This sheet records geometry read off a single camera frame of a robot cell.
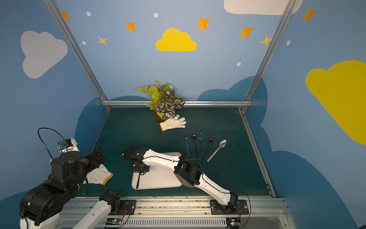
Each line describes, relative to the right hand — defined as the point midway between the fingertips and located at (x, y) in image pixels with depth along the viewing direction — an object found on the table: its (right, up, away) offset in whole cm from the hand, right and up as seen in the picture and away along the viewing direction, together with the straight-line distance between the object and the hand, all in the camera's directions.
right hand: (137, 170), depth 86 cm
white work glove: (+20, +29, +25) cm, 43 cm away
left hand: (-11, +18, -26) cm, 33 cm away
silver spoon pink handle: (+56, +14, +12) cm, 59 cm away
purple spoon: (+36, +19, +16) cm, 43 cm away
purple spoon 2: (+47, +15, +15) cm, 52 cm away
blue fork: (+41, +18, +16) cm, 47 cm away
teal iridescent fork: (+30, +18, +18) cm, 39 cm away
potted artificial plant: (+15, +42, +3) cm, 45 cm away
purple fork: (+1, -5, -3) cm, 6 cm away
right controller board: (+54, -22, -14) cm, 60 cm away
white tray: (+12, -3, -2) cm, 13 cm away
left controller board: (-8, -21, -14) cm, 27 cm away
